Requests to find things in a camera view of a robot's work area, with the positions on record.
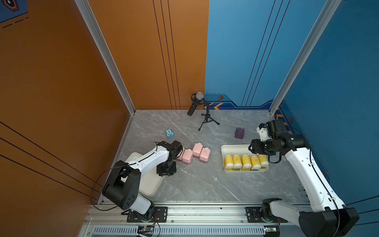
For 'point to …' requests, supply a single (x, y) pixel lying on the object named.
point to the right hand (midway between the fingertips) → (253, 147)
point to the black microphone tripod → (207, 115)
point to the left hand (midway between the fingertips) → (168, 172)
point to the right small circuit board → (272, 230)
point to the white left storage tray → (151, 181)
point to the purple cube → (239, 133)
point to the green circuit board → (145, 229)
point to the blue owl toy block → (170, 133)
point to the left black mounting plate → (160, 216)
